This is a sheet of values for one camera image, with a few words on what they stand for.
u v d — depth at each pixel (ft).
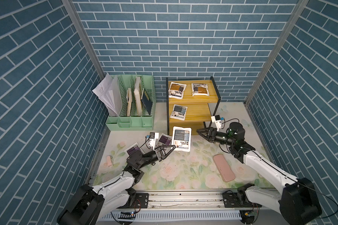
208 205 2.40
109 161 2.82
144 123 3.55
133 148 3.06
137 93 2.99
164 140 3.22
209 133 2.23
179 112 2.98
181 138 2.32
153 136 2.27
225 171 2.83
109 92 2.85
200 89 2.58
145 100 3.52
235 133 1.96
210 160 2.92
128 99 3.10
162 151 2.19
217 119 2.37
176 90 2.53
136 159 1.93
